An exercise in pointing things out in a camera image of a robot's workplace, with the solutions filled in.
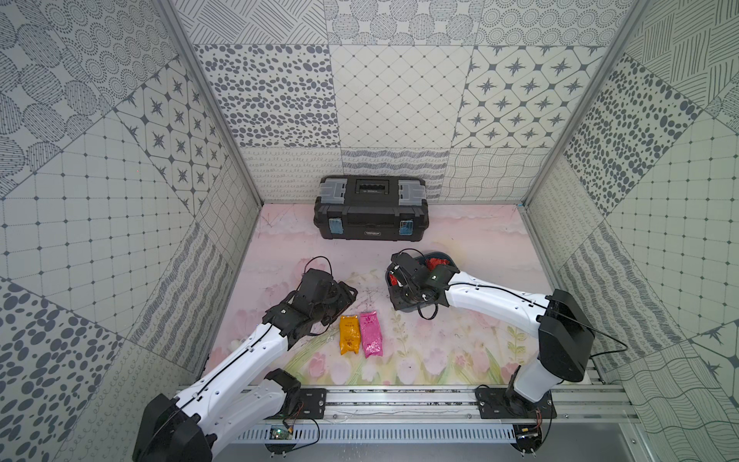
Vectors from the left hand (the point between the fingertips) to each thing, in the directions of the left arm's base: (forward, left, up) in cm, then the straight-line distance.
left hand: (354, 291), depth 79 cm
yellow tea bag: (-7, +2, -13) cm, 15 cm away
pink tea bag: (-8, -5, -13) cm, 16 cm away
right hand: (+1, -14, -6) cm, 15 cm away
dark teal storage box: (-6, -16, +15) cm, 23 cm away
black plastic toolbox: (+31, -4, +2) cm, 31 cm away
